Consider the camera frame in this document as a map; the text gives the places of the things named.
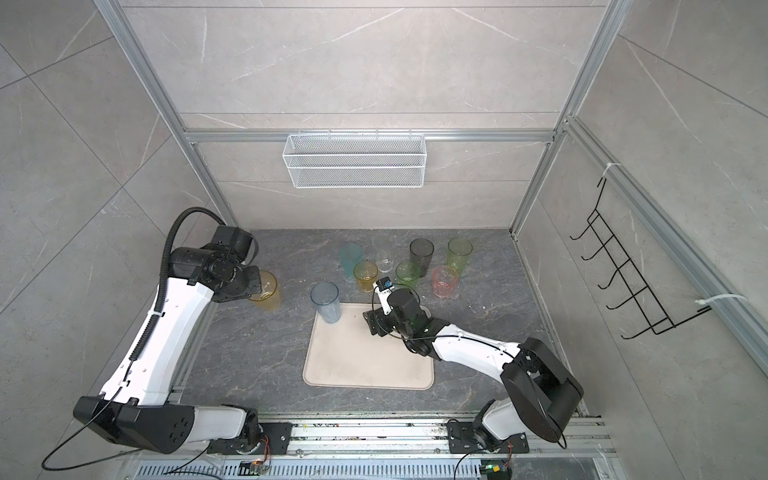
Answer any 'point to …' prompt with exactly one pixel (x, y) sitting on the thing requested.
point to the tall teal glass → (351, 254)
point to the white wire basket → (354, 161)
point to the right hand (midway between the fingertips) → (374, 307)
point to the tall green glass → (459, 250)
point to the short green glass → (408, 274)
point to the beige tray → (345, 354)
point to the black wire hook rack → (656, 318)
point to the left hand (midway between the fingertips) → (247, 281)
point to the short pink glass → (444, 279)
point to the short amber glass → (365, 272)
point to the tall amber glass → (269, 299)
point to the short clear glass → (385, 255)
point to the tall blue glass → (325, 294)
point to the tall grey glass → (421, 250)
